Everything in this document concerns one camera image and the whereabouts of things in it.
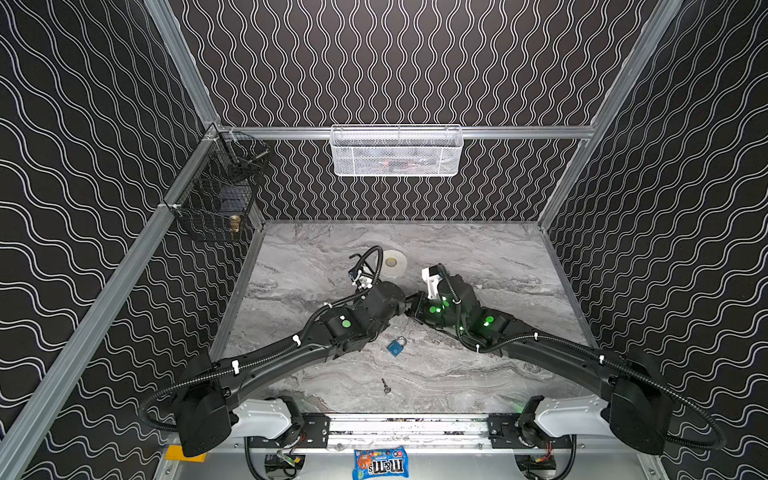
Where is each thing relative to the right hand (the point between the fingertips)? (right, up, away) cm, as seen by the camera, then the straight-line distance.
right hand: (393, 304), depth 76 cm
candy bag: (-5, -35, -7) cm, 36 cm away
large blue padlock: (+1, -14, +12) cm, 19 cm away
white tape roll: (+1, +10, +31) cm, 33 cm away
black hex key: (-14, +12, +36) cm, 40 cm away
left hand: (+4, +3, -2) cm, 5 cm away
